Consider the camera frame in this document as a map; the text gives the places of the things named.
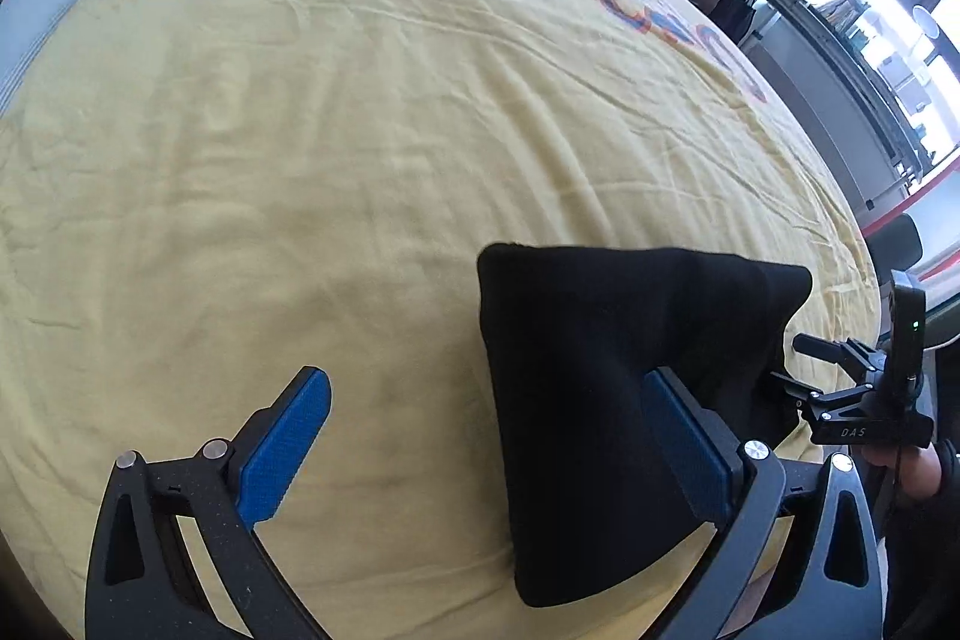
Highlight black chair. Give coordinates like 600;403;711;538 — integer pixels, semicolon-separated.
870;212;923;281

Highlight person's right forearm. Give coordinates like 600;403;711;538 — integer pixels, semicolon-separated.
881;437;960;640

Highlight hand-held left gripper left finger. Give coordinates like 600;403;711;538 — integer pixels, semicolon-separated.
85;366;332;640

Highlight black bag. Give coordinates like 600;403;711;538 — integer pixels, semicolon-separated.
709;0;758;49

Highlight black pants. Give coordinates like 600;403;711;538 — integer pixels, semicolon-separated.
477;242;815;609

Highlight yellow printed blanket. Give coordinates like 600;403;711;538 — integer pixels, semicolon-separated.
0;0;882;640

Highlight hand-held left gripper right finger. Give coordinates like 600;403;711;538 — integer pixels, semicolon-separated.
642;367;884;640

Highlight person's right hand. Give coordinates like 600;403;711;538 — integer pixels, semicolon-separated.
862;443;944;498

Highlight long grey desk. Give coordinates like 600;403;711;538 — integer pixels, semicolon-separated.
742;0;927;214

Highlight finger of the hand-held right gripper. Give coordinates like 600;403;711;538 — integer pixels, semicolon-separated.
793;332;893;378
769;370;878;420

